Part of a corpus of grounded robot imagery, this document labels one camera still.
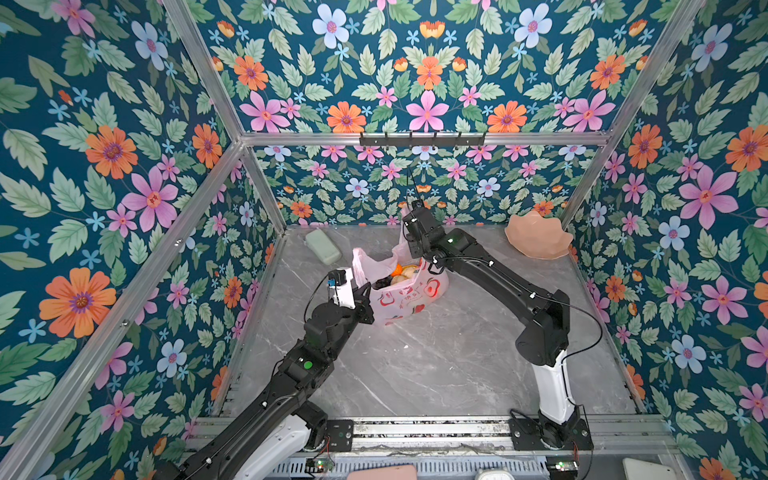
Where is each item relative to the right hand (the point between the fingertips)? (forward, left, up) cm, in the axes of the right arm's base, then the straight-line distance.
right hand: (424, 233), depth 86 cm
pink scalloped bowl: (+18, -45, -20) cm, 53 cm away
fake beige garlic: (-4, +5, -14) cm, 16 cm away
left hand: (-19, +13, +4) cm, 23 cm away
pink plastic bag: (-15, +7, -13) cm, 21 cm away
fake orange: (+2, +8, -20) cm, 22 cm away
